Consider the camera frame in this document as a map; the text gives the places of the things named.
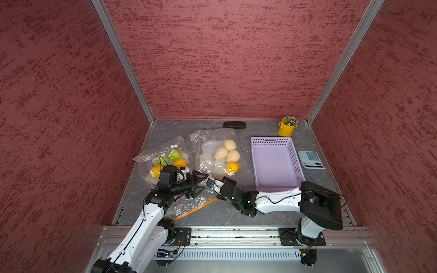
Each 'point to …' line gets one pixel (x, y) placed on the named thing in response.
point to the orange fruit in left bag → (180, 162)
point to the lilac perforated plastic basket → (276, 164)
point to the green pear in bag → (175, 154)
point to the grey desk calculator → (310, 160)
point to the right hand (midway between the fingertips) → (218, 180)
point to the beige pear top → (229, 144)
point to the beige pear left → (221, 153)
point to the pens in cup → (292, 121)
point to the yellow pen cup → (287, 125)
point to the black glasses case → (234, 124)
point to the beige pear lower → (233, 155)
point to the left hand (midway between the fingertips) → (207, 184)
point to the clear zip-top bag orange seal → (206, 142)
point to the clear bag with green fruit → (178, 208)
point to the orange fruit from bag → (233, 166)
